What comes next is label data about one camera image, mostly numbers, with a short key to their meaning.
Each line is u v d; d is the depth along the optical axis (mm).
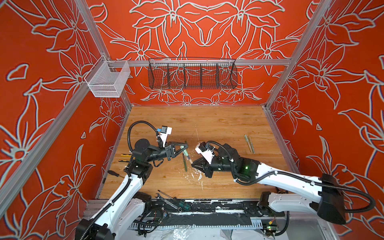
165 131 621
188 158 662
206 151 592
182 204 727
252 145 953
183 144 653
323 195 401
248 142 975
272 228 684
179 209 731
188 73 1007
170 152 600
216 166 600
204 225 698
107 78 935
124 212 545
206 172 621
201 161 632
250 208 729
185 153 656
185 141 982
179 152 636
